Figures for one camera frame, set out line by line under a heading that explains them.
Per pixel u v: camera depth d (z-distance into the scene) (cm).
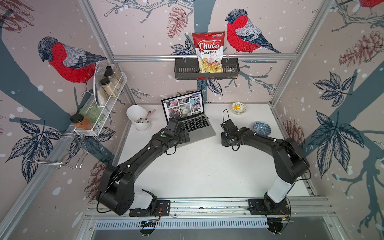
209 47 80
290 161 48
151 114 99
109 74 80
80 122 60
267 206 66
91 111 68
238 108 117
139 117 106
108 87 76
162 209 73
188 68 95
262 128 104
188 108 107
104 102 72
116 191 41
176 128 67
